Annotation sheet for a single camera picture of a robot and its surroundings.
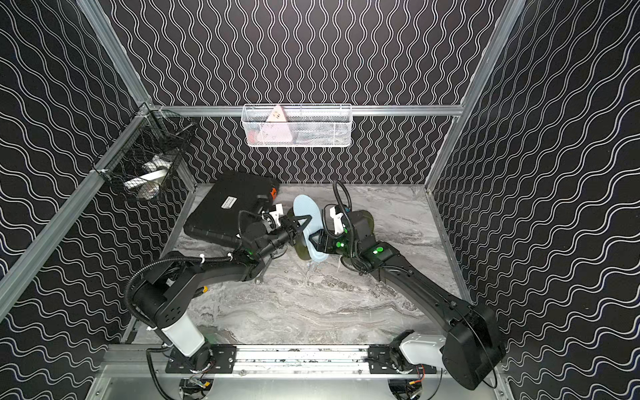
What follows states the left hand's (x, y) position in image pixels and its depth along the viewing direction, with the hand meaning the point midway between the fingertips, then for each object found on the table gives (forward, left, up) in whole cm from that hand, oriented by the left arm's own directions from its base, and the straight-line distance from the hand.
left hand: (312, 213), depth 78 cm
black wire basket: (+20, +65, 0) cm, 68 cm away
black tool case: (+12, +41, -20) cm, 48 cm away
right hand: (-5, -2, -5) cm, 7 cm away
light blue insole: (+6, +3, -3) cm, 8 cm away
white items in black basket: (+7, +55, +1) cm, 55 cm away
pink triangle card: (+32, +16, +8) cm, 36 cm away
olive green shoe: (-1, +4, -22) cm, 22 cm away
